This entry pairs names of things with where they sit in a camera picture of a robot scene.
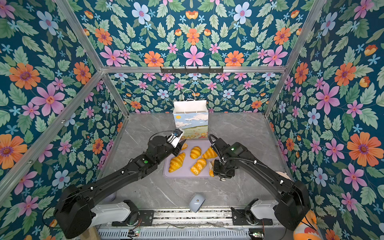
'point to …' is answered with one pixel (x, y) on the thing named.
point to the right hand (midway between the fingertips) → (215, 174)
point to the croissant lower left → (176, 162)
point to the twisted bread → (198, 165)
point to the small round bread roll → (195, 152)
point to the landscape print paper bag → (192, 117)
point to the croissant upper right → (209, 153)
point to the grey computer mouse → (196, 203)
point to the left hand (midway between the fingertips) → (184, 134)
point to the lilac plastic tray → (191, 161)
